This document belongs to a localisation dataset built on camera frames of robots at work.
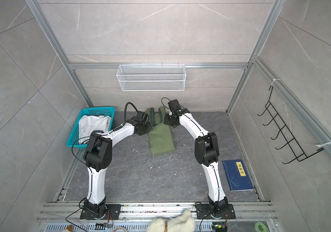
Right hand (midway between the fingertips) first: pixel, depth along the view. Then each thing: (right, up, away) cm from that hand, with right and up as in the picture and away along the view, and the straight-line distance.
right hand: (168, 121), depth 99 cm
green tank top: (-5, -10, 0) cm, 12 cm away
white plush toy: (+7, -45, -38) cm, 59 cm away
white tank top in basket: (-59, -2, +5) cm, 59 cm away
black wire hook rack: (+56, -11, -35) cm, 67 cm away
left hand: (-11, -3, +2) cm, 12 cm away
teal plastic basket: (-63, -13, -5) cm, 65 cm away
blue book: (+42, -33, -13) cm, 55 cm away
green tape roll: (+45, -53, -29) cm, 75 cm away
